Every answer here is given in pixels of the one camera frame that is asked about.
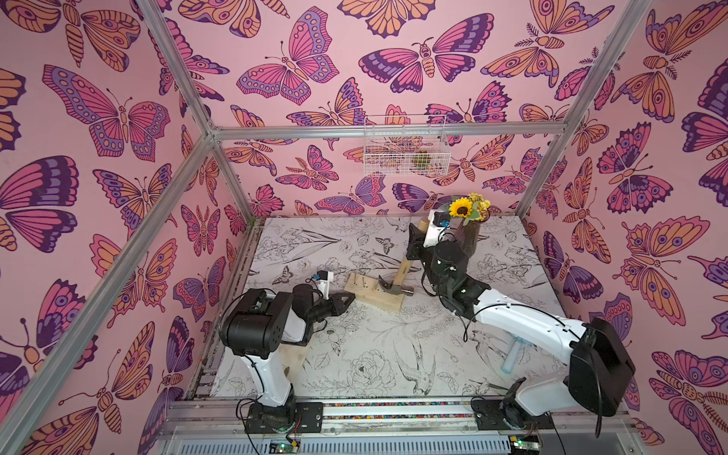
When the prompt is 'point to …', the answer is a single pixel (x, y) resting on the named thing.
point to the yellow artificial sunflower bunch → (473, 208)
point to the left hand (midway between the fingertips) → (356, 296)
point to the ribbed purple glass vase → (466, 236)
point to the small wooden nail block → (370, 290)
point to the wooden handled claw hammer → (404, 267)
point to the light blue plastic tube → (512, 354)
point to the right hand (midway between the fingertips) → (418, 224)
